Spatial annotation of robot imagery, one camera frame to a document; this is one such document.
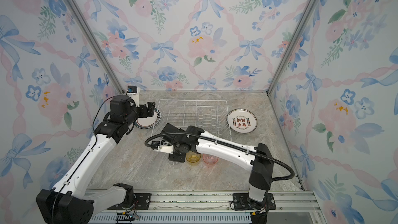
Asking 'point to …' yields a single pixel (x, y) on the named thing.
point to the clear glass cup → (173, 162)
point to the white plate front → (242, 121)
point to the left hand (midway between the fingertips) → (145, 100)
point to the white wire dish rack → (212, 116)
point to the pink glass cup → (209, 159)
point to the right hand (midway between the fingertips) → (173, 150)
